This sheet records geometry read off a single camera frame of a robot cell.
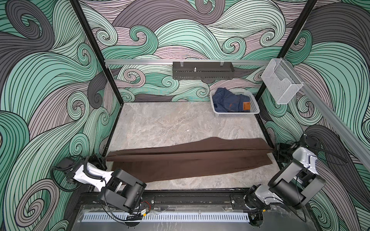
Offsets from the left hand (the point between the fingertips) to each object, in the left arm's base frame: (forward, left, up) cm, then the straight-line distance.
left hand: (102, 154), depth 76 cm
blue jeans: (+48, -77, -4) cm, 91 cm away
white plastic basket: (+41, -98, -5) cm, 106 cm away
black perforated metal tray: (+53, -56, +20) cm, 80 cm away
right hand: (+7, -98, -2) cm, 98 cm away
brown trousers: (0, -19, -14) cm, 24 cm away
